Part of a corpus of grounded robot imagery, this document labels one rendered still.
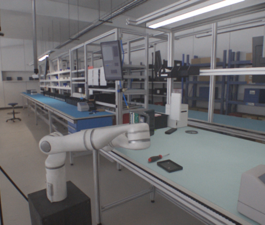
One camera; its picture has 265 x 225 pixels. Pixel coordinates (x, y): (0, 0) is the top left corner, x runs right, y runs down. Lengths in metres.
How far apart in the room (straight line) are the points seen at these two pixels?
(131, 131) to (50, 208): 0.53
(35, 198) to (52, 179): 0.16
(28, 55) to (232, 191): 12.11
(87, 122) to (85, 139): 2.03
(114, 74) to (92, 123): 0.80
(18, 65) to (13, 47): 0.94
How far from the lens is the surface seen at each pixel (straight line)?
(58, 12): 6.67
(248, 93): 4.81
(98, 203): 2.09
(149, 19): 1.66
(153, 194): 2.50
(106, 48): 2.67
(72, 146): 0.89
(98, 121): 2.94
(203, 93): 5.42
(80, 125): 2.84
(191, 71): 1.64
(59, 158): 1.01
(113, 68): 2.63
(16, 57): 12.37
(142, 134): 0.77
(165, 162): 1.07
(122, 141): 0.89
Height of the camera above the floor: 1.42
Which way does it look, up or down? 9 degrees down
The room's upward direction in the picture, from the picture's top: straight up
